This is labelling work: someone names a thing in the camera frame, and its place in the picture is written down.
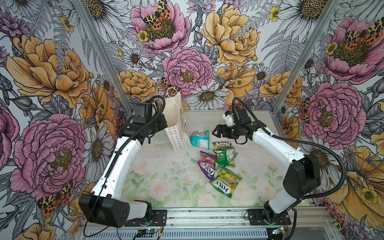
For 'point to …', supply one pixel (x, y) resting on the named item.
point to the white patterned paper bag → (177, 128)
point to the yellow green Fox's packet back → (221, 145)
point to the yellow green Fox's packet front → (226, 181)
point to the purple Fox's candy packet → (208, 163)
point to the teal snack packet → (200, 140)
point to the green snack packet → (225, 157)
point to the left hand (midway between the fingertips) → (165, 126)
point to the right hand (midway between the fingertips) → (219, 137)
